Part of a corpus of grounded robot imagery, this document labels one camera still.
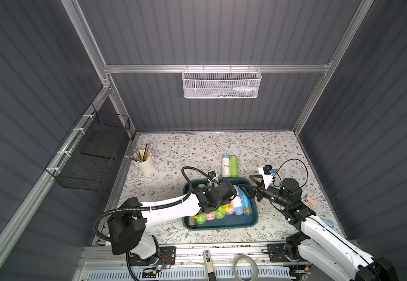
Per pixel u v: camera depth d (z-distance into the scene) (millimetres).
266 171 675
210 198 606
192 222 806
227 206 802
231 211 826
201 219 805
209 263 694
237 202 859
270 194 687
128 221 438
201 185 868
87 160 736
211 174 734
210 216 812
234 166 998
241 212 832
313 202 864
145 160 936
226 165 991
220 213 805
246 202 866
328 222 826
